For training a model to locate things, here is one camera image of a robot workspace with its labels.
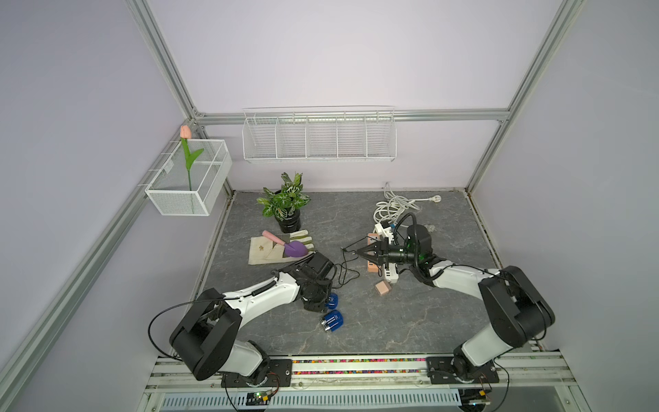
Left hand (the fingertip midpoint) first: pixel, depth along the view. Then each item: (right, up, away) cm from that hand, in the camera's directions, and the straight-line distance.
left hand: (334, 296), depth 84 cm
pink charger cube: (+17, +2, +4) cm, 18 cm away
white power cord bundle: (+24, +29, +27) cm, 47 cm away
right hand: (+7, +16, -5) cm, 18 cm away
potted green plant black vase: (-17, +31, 0) cm, 35 cm away
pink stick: (-26, +19, +17) cm, 36 cm away
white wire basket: (-51, +35, -2) cm, 62 cm away
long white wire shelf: (-10, +59, +16) cm, 62 cm away
